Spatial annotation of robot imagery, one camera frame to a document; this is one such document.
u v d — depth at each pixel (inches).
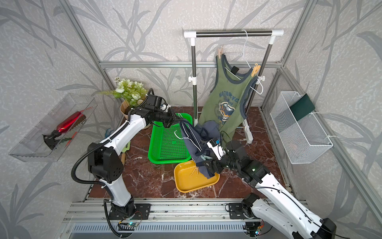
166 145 38.8
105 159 18.2
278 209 18.0
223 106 37.9
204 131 37.9
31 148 23.1
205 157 29.0
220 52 32.6
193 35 24.8
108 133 42.1
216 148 24.4
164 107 32.3
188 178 33.3
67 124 26.1
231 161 23.1
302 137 23.8
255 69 25.4
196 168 34.2
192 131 34.0
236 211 28.7
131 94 35.2
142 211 28.9
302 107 27.8
